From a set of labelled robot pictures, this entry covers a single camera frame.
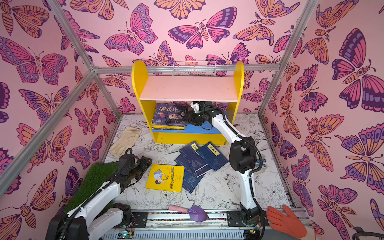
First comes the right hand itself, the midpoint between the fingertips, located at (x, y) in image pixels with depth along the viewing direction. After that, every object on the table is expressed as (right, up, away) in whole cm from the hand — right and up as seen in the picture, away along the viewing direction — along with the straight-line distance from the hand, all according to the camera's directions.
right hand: (184, 118), depth 89 cm
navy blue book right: (+18, -24, +5) cm, 30 cm away
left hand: (-20, -25, -2) cm, 32 cm away
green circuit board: (-28, -58, -17) cm, 66 cm away
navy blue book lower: (+4, -36, -4) cm, 36 cm away
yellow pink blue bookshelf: (+2, +6, +5) cm, 8 cm away
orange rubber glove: (+51, -51, -18) cm, 74 cm away
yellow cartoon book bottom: (-10, -35, -4) cm, 36 cm away
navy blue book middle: (+5, -23, +4) cm, 24 cm away
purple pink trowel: (+8, -49, -15) cm, 51 cm away
